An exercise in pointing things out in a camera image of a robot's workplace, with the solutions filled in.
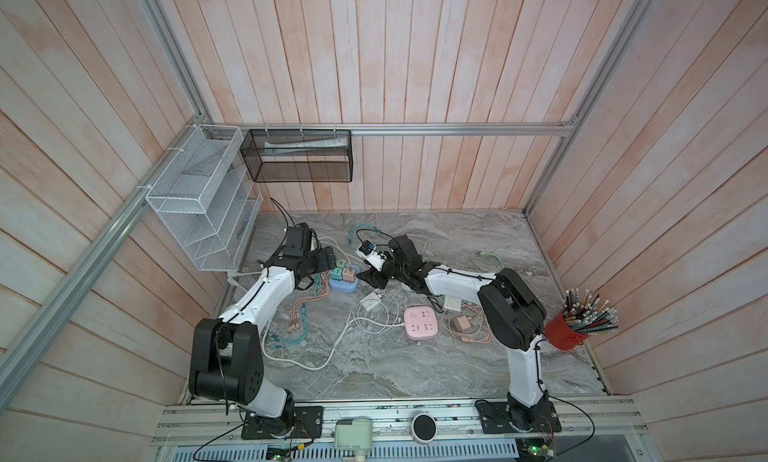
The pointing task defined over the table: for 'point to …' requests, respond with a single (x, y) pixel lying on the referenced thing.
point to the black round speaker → (424, 428)
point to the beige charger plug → (461, 323)
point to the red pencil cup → (580, 317)
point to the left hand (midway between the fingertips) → (322, 263)
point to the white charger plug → (371, 300)
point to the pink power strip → (420, 322)
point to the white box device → (354, 434)
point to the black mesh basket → (299, 155)
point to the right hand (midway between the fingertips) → (361, 267)
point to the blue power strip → (342, 286)
